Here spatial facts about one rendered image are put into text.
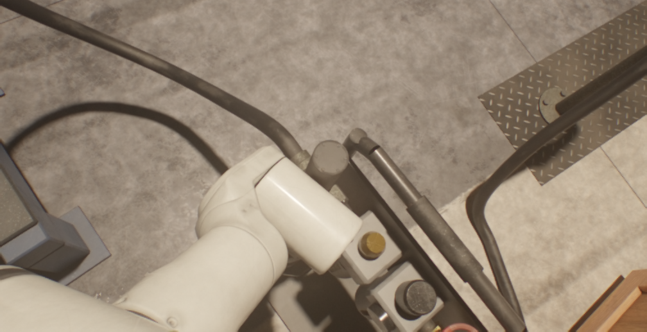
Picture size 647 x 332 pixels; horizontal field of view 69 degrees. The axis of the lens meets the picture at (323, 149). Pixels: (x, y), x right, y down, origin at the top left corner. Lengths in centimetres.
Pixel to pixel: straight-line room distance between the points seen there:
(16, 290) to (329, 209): 26
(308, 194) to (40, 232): 65
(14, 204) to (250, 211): 68
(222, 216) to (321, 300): 81
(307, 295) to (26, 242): 58
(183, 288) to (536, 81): 135
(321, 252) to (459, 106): 101
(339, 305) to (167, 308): 90
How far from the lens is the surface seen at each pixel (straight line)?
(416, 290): 69
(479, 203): 125
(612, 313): 134
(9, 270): 29
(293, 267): 63
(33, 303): 26
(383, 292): 72
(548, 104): 152
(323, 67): 133
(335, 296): 117
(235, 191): 38
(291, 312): 116
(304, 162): 73
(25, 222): 99
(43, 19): 102
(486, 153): 137
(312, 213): 42
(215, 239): 35
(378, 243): 69
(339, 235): 43
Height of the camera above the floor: 116
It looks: 70 degrees down
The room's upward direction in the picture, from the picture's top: 26 degrees clockwise
